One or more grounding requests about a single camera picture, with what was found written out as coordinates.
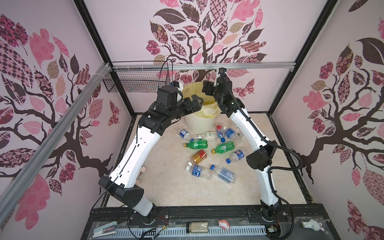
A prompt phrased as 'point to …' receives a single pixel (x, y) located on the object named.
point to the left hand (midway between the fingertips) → (196, 105)
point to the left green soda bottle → (197, 144)
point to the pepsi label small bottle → (235, 157)
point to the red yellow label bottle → (199, 156)
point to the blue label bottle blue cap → (185, 134)
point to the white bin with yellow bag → (204, 119)
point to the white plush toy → (313, 224)
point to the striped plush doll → (143, 169)
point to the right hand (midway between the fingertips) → (211, 79)
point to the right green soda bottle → (228, 145)
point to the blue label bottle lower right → (224, 174)
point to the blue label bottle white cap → (200, 171)
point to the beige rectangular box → (199, 227)
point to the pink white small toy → (224, 224)
